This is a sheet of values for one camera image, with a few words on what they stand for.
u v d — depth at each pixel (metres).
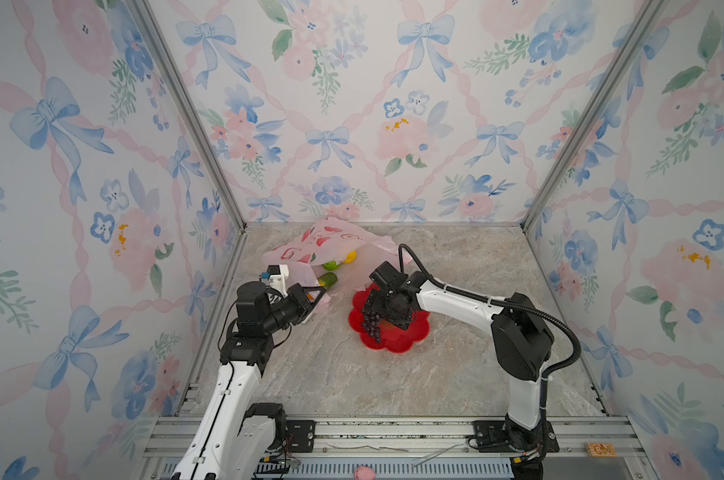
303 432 0.75
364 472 0.69
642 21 0.70
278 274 0.70
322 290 0.73
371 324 0.90
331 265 1.03
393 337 0.88
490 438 0.73
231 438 0.44
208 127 0.92
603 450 0.72
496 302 0.52
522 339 0.49
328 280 0.99
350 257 1.07
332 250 0.90
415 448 0.73
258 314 0.57
